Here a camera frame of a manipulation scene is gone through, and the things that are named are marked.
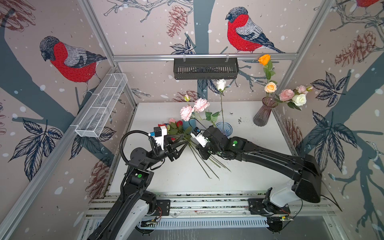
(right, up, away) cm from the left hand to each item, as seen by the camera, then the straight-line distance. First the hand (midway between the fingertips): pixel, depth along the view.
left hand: (184, 140), depth 61 cm
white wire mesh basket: (-46, +8, +10) cm, 48 cm away
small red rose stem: (-8, +2, +40) cm, 40 cm away
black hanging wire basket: (+12, +44, +44) cm, 63 cm away
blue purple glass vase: (+22, +3, +21) cm, 31 cm away
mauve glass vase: (+50, +10, +40) cm, 65 cm away
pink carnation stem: (+55, +22, +20) cm, 63 cm away
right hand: (+4, -7, +15) cm, 17 cm away
